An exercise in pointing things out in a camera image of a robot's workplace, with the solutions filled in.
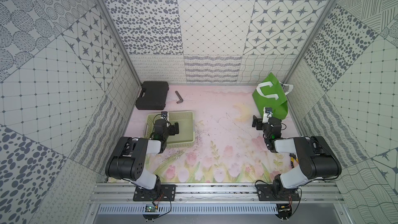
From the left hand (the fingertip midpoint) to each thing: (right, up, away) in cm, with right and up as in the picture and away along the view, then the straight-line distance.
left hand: (168, 121), depth 95 cm
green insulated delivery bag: (+64, +17, -2) cm, 66 cm away
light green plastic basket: (+12, -8, -6) cm, 15 cm away
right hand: (+59, +2, 0) cm, 59 cm away
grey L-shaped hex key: (+4, +15, +18) cm, 24 cm away
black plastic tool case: (-15, +16, +17) cm, 28 cm away
